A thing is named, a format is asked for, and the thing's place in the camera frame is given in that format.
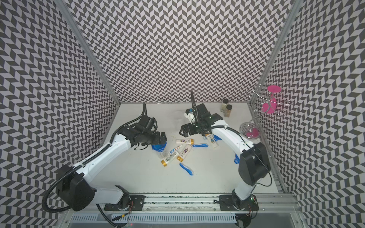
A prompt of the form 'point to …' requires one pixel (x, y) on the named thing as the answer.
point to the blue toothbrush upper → (206, 145)
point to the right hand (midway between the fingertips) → (186, 133)
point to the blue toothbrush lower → (190, 172)
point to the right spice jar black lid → (229, 107)
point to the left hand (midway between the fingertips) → (159, 141)
